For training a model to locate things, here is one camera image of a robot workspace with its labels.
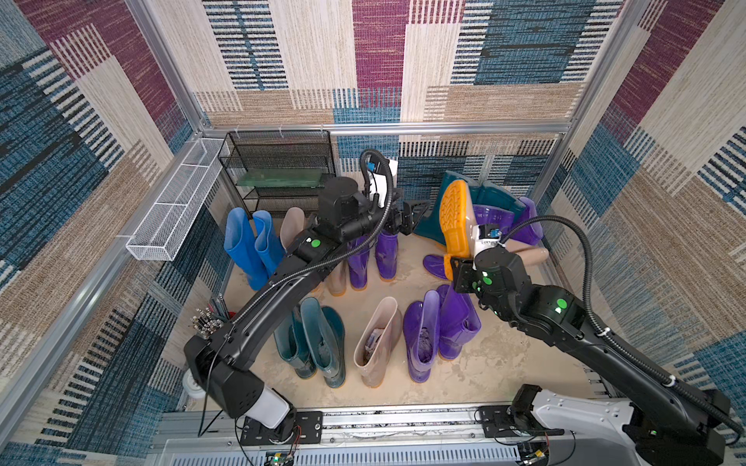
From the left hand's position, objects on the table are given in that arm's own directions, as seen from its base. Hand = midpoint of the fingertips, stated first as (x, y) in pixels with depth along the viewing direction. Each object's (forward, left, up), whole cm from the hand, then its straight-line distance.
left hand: (418, 198), depth 62 cm
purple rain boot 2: (+5, -33, -18) cm, 38 cm away
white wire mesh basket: (+23, +75, -26) cm, 83 cm away
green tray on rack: (+37, +31, -22) cm, 53 cm away
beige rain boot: (+2, +22, -34) cm, 40 cm away
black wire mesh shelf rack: (+44, +32, -15) cm, 56 cm away
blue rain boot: (+3, +37, -17) cm, 41 cm away
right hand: (-7, -11, -14) cm, 19 cm away
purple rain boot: (+3, +14, -23) cm, 27 cm away
